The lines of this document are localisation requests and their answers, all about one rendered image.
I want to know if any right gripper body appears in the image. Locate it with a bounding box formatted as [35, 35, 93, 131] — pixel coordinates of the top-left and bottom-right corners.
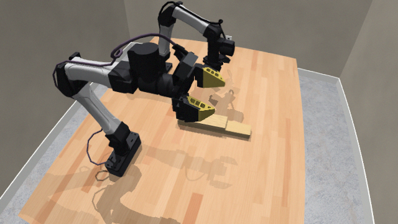
[158, 63, 217, 123]

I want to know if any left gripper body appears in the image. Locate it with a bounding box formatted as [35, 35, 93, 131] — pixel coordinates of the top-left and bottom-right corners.
[203, 51, 223, 72]

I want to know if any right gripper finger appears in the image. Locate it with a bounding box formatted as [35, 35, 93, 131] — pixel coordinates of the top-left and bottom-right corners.
[187, 96, 215, 122]
[203, 67, 225, 88]

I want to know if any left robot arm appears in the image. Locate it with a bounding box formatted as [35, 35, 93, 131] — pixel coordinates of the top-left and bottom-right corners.
[158, 1, 235, 73]

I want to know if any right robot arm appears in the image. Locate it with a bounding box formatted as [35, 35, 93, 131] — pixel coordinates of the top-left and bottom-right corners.
[56, 42, 198, 172]

